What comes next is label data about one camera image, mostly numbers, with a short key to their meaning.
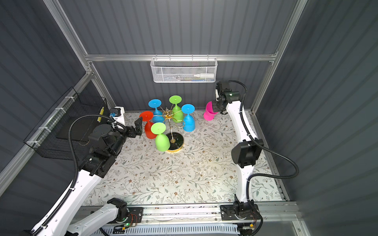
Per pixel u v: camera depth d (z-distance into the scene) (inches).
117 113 21.3
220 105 29.1
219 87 27.3
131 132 23.5
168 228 27.8
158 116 33.2
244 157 21.3
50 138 25.8
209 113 34.0
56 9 27.3
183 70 44.0
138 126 23.9
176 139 39.1
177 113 35.7
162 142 30.4
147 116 30.3
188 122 34.2
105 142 18.9
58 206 15.5
